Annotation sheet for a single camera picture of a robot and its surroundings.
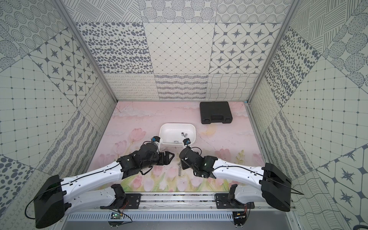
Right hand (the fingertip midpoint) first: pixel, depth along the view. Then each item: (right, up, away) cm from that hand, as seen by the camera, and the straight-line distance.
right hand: (185, 156), depth 81 cm
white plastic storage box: (-10, +9, +21) cm, 25 cm away
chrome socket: (-2, +10, +18) cm, 21 cm away
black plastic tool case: (+23, +26, +29) cm, 45 cm away
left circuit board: (-35, -27, -9) cm, 45 cm away
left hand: (-8, +3, -2) cm, 9 cm away
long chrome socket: (-4, -10, +3) cm, 11 cm away
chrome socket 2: (0, +9, +18) cm, 20 cm away
